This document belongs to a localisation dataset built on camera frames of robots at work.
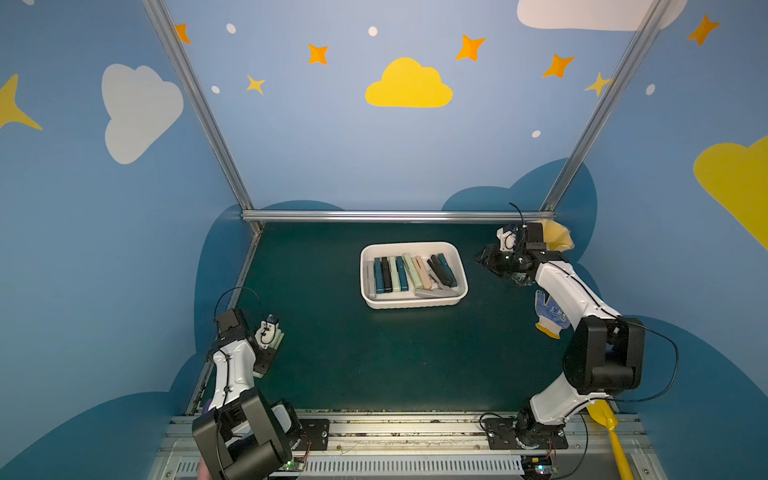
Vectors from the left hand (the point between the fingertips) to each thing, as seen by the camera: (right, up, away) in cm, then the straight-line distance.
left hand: (260, 352), depth 85 cm
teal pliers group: (+34, +21, +19) cm, 44 cm away
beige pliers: (+50, +20, +19) cm, 57 cm away
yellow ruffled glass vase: (+91, +34, +9) cm, 97 cm away
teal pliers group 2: (+43, +17, +16) cm, 49 cm away
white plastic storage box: (+61, +28, +22) cm, 70 cm away
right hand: (+66, +28, +6) cm, 72 cm away
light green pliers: (+4, +3, +4) cm, 6 cm away
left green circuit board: (+15, -22, -14) cm, 30 cm away
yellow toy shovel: (+94, -14, -8) cm, 95 cm away
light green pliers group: (+45, +22, +20) cm, 54 cm away
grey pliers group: (+54, +16, +17) cm, 59 cm away
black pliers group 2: (+55, +23, +22) cm, 64 cm away
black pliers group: (+37, +20, +17) cm, 45 cm away
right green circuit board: (+73, -24, -13) cm, 78 cm away
